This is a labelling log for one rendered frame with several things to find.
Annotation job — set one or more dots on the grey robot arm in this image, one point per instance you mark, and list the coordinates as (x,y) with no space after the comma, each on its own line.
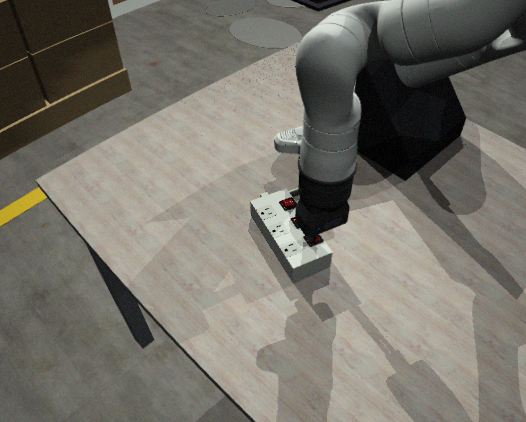
(411,32)

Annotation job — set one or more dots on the white power strip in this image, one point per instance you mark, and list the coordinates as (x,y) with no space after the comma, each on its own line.
(274,215)

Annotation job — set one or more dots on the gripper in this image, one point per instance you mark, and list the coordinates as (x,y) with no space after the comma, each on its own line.
(325,182)

